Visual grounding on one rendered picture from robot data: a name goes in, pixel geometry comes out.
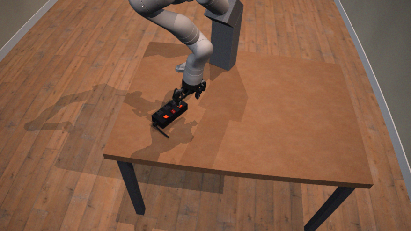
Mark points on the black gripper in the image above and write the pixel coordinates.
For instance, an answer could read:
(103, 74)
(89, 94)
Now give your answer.
(187, 90)

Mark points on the black power strip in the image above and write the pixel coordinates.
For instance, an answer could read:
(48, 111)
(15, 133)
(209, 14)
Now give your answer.
(167, 114)

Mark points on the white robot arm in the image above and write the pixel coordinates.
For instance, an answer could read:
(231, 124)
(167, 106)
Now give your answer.
(184, 30)

